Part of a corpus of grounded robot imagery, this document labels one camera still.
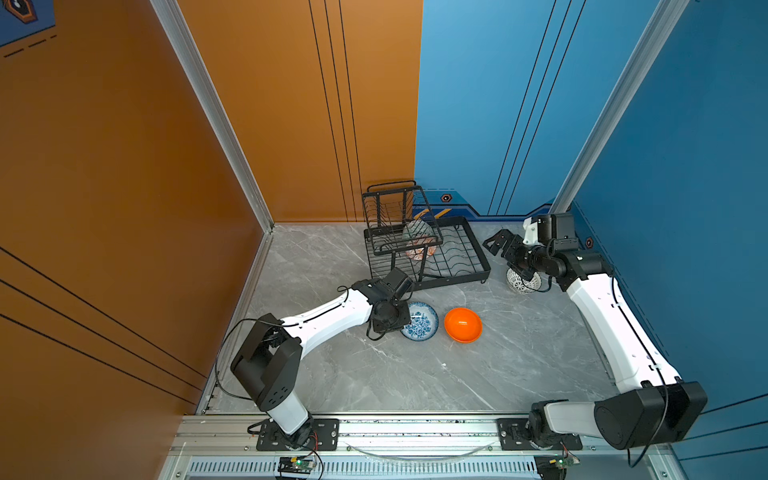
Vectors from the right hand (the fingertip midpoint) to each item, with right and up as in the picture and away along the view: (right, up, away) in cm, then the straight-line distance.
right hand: (491, 250), depth 77 cm
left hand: (-21, -20, +7) cm, 30 cm away
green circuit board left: (-49, -51, -7) cm, 71 cm away
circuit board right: (+15, -50, -7) cm, 53 cm away
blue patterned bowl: (-17, -21, +10) cm, 28 cm away
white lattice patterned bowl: (+18, -12, +23) cm, 31 cm away
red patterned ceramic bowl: (-18, 0, +6) cm, 19 cm away
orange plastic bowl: (-5, -23, +11) cm, 26 cm away
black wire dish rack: (-22, +7, +32) cm, 39 cm away
